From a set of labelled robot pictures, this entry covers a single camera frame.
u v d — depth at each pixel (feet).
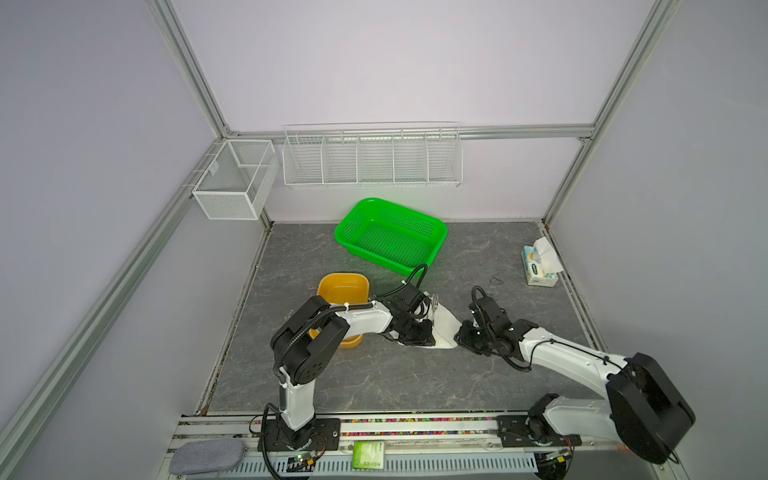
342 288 3.26
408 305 2.44
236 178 3.23
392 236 3.80
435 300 3.20
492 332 2.19
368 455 2.28
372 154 3.19
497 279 3.44
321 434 2.41
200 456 2.28
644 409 1.36
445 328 2.99
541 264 3.28
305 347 1.58
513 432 2.41
